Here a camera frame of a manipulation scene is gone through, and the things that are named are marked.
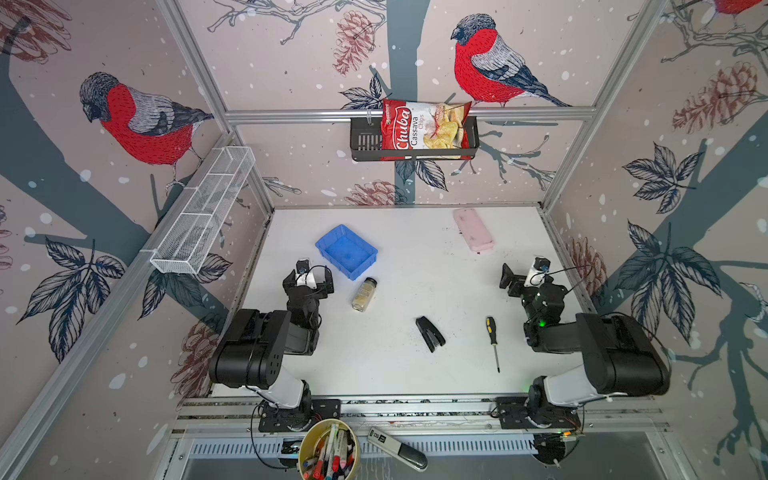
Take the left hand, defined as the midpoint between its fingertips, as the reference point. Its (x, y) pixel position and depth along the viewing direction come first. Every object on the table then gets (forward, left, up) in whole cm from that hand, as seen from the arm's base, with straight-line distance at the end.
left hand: (308, 268), depth 89 cm
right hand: (-1, -64, -1) cm, 64 cm away
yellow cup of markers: (-45, -12, -3) cm, 46 cm away
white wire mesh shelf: (-6, +26, +19) cm, 32 cm away
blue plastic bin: (+13, -10, -11) cm, 20 cm away
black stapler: (-17, -36, -9) cm, 41 cm away
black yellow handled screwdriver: (-16, -55, -10) cm, 59 cm away
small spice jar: (-5, -17, -8) cm, 19 cm away
